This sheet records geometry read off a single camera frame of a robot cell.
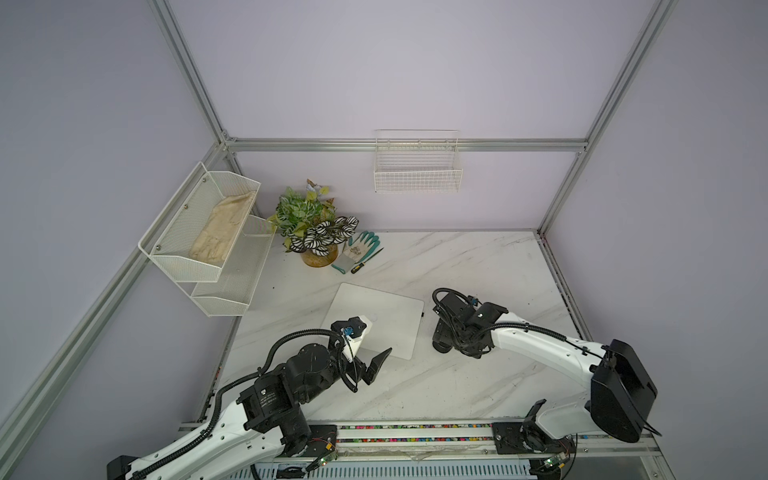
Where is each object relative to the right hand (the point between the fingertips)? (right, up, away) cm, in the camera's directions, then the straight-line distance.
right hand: (452, 342), depth 84 cm
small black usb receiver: (-7, +6, +11) cm, 15 cm away
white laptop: (-16, +4, +11) cm, 20 cm away
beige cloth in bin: (-64, +33, -4) cm, 72 cm away
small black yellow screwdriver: (-30, +21, +23) cm, 43 cm away
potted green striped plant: (-43, +35, +4) cm, 55 cm away
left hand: (-22, +5, -16) cm, 27 cm away
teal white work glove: (-31, +27, +29) cm, 50 cm away
